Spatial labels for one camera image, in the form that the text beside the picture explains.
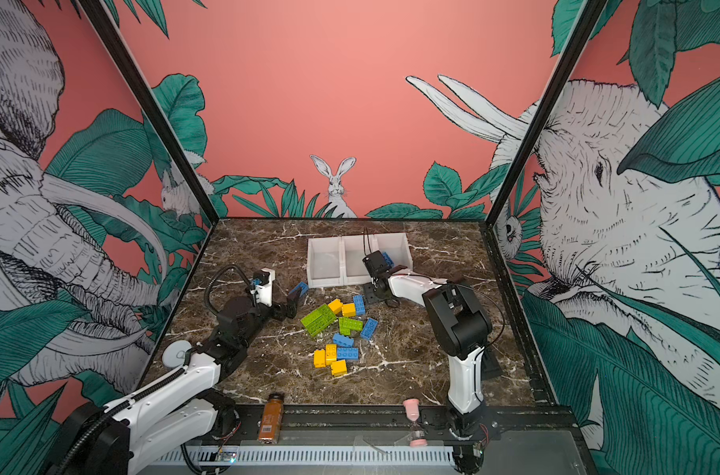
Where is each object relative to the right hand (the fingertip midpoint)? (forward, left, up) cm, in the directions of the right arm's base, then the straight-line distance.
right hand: (374, 289), depth 98 cm
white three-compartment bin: (+9, +13, +3) cm, 16 cm away
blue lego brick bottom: (-21, +7, -1) cm, 23 cm away
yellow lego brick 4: (-22, +13, -1) cm, 25 cm away
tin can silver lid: (-24, +56, +5) cm, 61 cm away
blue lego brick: (+1, +24, 0) cm, 24 cm away
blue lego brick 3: (-13, +2, -2) cm, 14 cm away
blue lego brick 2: (-5, +5, 0) cm, 7 cm away
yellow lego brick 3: (-23, +16, 0) cm, 28 cm away
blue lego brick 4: (-18, +10, 0) cm, 21 cm away
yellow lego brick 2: (-8, +8, 0) cm, 12 cm away
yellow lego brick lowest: (-26, +10, 0) cm, 28 cm away
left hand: (-7, +25, +17) cm, 31 cm away
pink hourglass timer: (-42, -11, -1) cm, 43 cm away
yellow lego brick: (-7, +12, +1) cm, 14 cm away
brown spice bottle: (-39, +26, +3) cm, 47 cm away
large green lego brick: (-11, +17, +1) cm, 21 cm away
